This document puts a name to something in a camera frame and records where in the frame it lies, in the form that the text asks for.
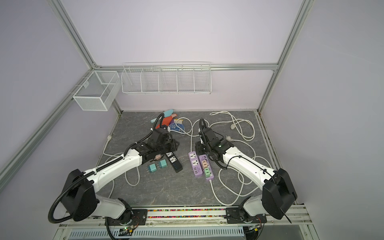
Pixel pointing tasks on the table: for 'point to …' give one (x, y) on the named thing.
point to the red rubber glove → (167, 120)
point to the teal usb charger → (152, 167)
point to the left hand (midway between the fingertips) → (179, 145)
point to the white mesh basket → (97, 91)
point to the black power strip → (174, 161)
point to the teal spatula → (167, 113)
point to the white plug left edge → (109, 137)
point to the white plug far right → (232, 126)
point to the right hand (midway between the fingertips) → (198, 147)
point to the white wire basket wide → (166, 78)
